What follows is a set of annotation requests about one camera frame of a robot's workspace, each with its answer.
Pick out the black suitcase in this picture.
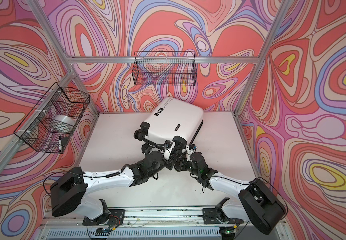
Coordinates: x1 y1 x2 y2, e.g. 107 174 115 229
134 97 204 150

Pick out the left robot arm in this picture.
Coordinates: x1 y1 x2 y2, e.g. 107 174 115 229
50 141 175 221

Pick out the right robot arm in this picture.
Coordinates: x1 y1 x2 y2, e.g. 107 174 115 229
171 145 286 235

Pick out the white tape roll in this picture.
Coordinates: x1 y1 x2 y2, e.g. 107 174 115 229
50 115 76 134

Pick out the black marker pen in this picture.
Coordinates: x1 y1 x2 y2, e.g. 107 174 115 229
58 136 63 153

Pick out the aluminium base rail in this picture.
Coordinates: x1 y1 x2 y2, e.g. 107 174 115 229
33 206 294 240

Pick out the back wall wire basket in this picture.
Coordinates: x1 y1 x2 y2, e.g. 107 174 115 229
132 51 197 87

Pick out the wall wire basket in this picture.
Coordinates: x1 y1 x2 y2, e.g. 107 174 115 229
132 51 197 87
14 83 91 154

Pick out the left wall wire basket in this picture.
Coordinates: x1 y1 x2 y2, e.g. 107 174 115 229
14 83 91 154

